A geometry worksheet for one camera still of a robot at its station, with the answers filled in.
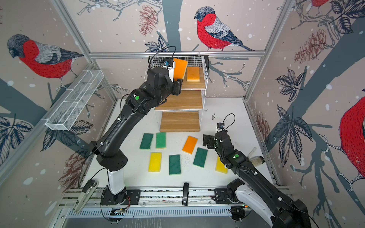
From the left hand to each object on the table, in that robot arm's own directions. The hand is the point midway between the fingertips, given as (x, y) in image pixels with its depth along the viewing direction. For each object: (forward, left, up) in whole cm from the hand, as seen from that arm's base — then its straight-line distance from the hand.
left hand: (176, 78), depth 65 cm
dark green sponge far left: (-8, +23, -46) cm, 52 cm away
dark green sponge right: (-20, -13, -46) cm, 52 cm away
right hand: (-13, -17, -33) cm, 39 cm away
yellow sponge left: (-22, +15, -47) cm, 54 cm away
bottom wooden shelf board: (+8, 0, -46) cm, 46 cm away
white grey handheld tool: (-40, +49, -45) cm, 77 cm away
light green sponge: (-8, +13, -46) cm, 49 cm away
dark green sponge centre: (-24, +3, -46) cm, 52 cm away
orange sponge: (-11, -7, -46) cm, 48 cm away
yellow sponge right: (-26, -24, -45) cm, 57 cm away
